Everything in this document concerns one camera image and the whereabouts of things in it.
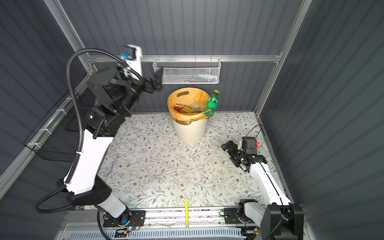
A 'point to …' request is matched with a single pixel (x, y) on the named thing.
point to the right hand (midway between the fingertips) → (227, 151)
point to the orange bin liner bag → (186, 96)
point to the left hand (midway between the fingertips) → (151, 65)
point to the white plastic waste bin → (193, 132)
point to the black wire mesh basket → (58, 138)
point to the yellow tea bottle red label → (182, 108)
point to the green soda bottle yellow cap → (211, 104)
